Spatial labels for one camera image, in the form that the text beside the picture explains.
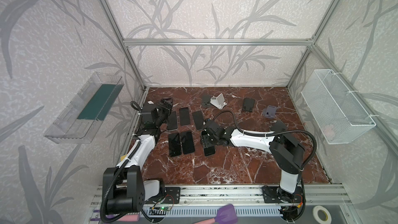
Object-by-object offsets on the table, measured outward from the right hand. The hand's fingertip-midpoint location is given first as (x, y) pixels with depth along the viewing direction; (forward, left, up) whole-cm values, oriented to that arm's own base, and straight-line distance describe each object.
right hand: (204, 135), depth 89 cm
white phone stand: (+25, -9, 0) cm, 27 cm away
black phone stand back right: (+24, -29, -1) cm, 38 cm away
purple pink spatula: (-37, -10, -3) cm, 38 cm away
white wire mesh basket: (-6, -57, +28) cm, 64 cm away
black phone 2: (+16, +14, -4) cm, 21 cm away
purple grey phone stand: (+19, -44, -3) cm, 48 cm away
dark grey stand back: (+29, -1, -2) cm, 29 cm away
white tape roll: (-35, -51, -4) cm, 62 cm away
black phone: (+16, +4, -5) cm, 17 cm away
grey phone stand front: (+9, -48, -6) cm, 49 cm away
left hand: (+13, +16, +18) cm, 28 cm away
